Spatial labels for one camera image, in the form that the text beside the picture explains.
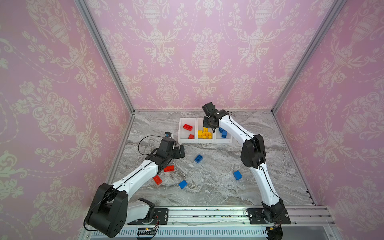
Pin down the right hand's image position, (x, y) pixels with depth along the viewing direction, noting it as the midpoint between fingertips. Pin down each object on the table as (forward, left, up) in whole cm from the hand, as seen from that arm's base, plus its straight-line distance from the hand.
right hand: (208, 123), depth 101 cm
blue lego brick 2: (-37, +17, -10) cm, 42 cm away
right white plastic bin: (-8, -5, -6) cm, 11 cm away
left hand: (-20, +19, +1) cm, 28 cm away
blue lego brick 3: (-33, -15, -9) cm, 37 cm away
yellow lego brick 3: (-6, +1, -6) cm, 8 cm away
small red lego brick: (-5, +12, -7) cm, 15 cm away
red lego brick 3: (-34, +32, -9) cm, 48 cm away
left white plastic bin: (-1, +17, -9) cm, 20 cm away
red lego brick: (+2, +14, -7) cm, 16 cm away
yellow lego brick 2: (-5, +6, -6) cm, 10 cm away
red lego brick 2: (-28, +26, -8) cm, 39 cm away
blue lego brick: (-21, +8, -9) cm, 25 cm away
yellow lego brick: (0, +2, -7) cm, 7 cm away
